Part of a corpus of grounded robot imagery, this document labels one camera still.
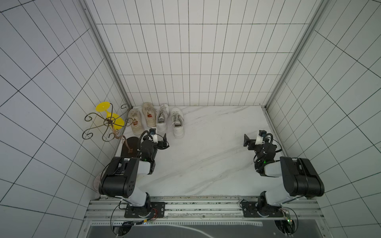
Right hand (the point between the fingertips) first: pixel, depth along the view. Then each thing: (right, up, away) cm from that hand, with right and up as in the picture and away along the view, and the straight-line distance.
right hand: (254, 132), depth 91 cm
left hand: (-62, -2, +3) cm, 62 cm away
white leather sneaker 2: (-61, +9, +13) cm, 63 cm away
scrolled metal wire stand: (-81, +2, -16) cm, 83 cm away
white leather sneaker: (-49, +6, +10) cm, 50 cm away
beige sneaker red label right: (-71, +13, +18) cm, 75 cm away
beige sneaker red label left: (-80, +9, +13) cm, 81 cm away
